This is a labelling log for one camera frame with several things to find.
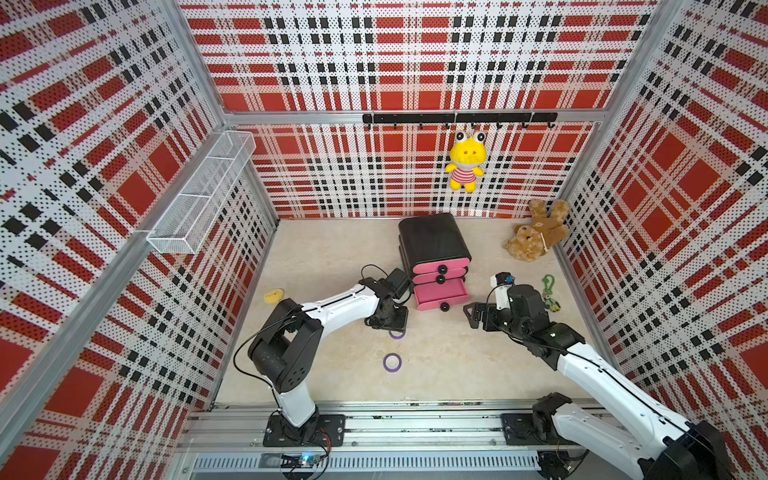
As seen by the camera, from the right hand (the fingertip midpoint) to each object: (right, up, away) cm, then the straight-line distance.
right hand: (482, 308), depth 82 cm
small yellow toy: (-65, +1, +17) cm, 67 cm away
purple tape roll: (-24, -10, +8) cm, 27 cm away
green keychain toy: (+26, -1, +14) cm, 29 cm away
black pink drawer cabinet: (-12, +15, +8) cm, 20 cm away
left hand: (-23, -7, +7) cm, 25 cm away
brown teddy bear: (+30, +24, +23) cm, 45 cm away
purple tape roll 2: (-25, -16, +4) cm, 30 cm away
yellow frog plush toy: (-2, +46, +10) cm, 47 cm away
